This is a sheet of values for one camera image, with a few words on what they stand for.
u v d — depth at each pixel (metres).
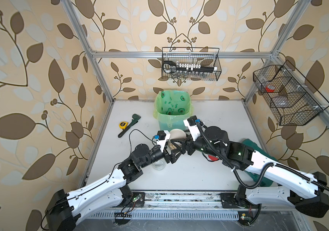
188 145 0.53
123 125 1.03
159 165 0.83
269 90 0.81
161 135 0.56
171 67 0.83
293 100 0.73
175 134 0.64
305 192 0.39
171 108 1.02
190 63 0.80
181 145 0.54
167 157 0.58
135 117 1.08
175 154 0.59
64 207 0.42
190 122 0.52
